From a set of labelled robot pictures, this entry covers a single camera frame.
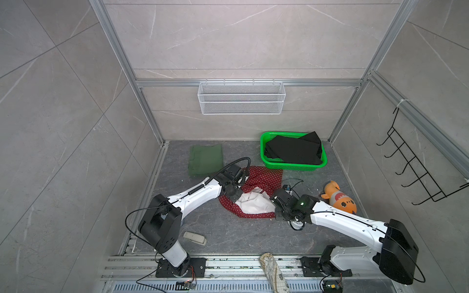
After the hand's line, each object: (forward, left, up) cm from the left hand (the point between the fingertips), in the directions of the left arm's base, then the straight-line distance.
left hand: (237, 189), depth 87 cm
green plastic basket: (+16, -21, -1) cm, 27 cm away
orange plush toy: (-6, -48, -1) cm, 48 cm away
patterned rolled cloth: (-37, -14, -5) cm, 40 cm away
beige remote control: (-20, +19, -5) cm, 28 cm away
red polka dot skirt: (+2, -11, -4) cm, 11 cm away
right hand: (-12, -20, -2) cm, 23 cm away
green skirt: (+24, +19, -6) cm, 31 cm away
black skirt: (+25, -41, -1) cm, 48 cm away
